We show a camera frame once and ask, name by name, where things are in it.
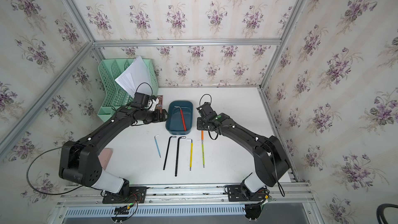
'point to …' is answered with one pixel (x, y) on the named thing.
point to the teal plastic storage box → (174, 123)
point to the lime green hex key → (202, 148)
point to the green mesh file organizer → (116, 96)
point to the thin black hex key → (167, 151)
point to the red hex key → (183, 123)
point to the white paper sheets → (136, 78)
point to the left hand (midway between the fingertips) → (164, 117)
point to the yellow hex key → (190, 153)
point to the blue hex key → (157, 145)
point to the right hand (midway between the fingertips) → (202, 124)
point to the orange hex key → (202, 136)
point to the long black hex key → (177, 154)
